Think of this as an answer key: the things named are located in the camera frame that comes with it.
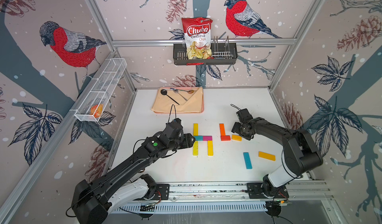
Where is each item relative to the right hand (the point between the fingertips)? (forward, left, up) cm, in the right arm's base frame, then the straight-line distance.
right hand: (236, 130), depth 95 cm
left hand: (-14, +27, +15) cm, 34 cm away
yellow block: (+1, +27, -1) cm, 27 cm away
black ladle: (+33, +54, +1) cm, 63 cm away
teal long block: (-18, -4, -1) cm, 19 cm away
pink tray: (+14, +24, 0) cm, 28 cm away
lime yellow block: (-12, +17, -1) cm, 21 cm away
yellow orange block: (-15, -16, -2) cm, 22 cm away
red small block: (-5, +7, -2) cm, 9 cm away
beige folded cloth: (+27, +39, -1) cm, 47 cm away
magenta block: (-5, +19, -1) cm, 20 cm away
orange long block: (0, +9, 0) cm, 9 cm away
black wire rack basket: (+39, +10, +33) cm, 52 cm away
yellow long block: (-12, +26, -1) cm, 29 cm away
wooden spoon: (+34, +33, +1) cm, 47 cm away
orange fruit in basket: (-11, +70, +34) cm, 79 cm away
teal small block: (-5, +25, -3) cm, 25 cm away
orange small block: (-7, +2, +4) cm, 8 cm away
